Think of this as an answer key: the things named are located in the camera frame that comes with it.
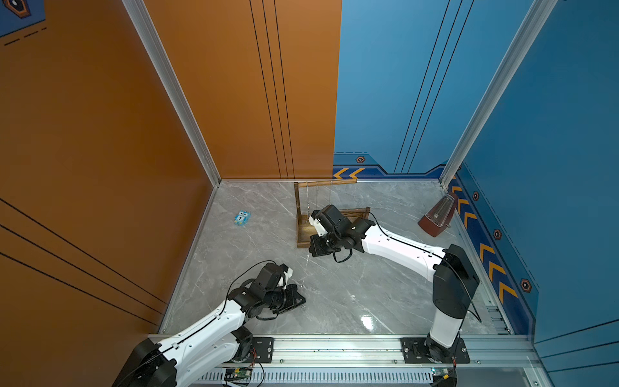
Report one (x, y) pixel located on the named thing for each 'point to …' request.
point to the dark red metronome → (438, 218)
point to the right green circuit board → (440, 372)
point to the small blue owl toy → (242, 218)
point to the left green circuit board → (237, 372)
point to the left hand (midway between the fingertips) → (307, 297)
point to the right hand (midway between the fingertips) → (309, 248)
